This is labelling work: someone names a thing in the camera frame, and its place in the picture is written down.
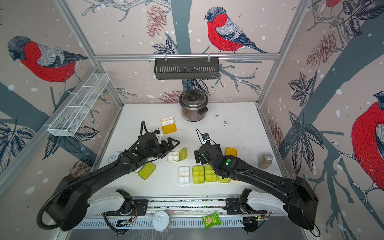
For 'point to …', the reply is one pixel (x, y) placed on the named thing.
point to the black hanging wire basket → (187, 69)
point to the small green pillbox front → (175, 156)
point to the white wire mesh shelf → (78, 105)
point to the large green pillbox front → (209, 174)
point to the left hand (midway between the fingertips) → (178, 143)
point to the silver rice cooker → (193, 104)
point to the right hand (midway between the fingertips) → (203, 147)
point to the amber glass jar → (265, 161)
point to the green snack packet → (211, 220)
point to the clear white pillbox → (184, 175)
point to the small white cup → (113, 157)
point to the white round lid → (161, 221)
